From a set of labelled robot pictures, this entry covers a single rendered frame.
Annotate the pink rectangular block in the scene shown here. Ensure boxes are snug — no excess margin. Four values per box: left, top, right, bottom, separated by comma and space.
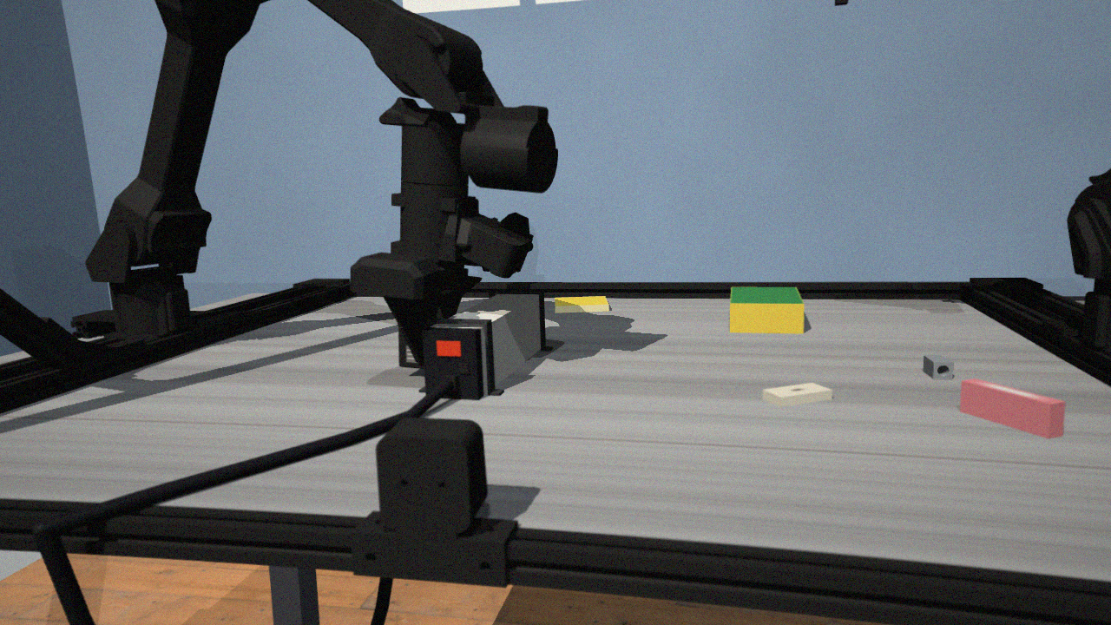
960, 379, 1065, 438

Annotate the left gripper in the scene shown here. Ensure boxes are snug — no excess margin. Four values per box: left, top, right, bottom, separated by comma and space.
350, 181, 482, 364

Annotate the black power cord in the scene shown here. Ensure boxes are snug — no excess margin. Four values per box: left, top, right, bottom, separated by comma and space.
32, 379, 454, 625

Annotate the beige flat block with hole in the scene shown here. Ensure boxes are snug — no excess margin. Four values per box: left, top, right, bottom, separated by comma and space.
763, 383, 832, 407

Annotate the black plug charger with gold prongs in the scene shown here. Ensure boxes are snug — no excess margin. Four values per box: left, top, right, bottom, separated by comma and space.
398, 327, 424, 369

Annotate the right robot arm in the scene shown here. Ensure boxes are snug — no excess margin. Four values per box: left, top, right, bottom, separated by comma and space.
1067, 168, 1111, 357

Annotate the yellow flat block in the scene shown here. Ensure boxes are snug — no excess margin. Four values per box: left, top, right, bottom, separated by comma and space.
556, 296, 609, 313

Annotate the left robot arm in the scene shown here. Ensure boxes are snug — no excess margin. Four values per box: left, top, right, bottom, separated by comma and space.
86, 0, 558, 339

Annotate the yellow block with green top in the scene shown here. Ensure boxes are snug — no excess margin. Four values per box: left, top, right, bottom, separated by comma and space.
730, 288, 804, 333

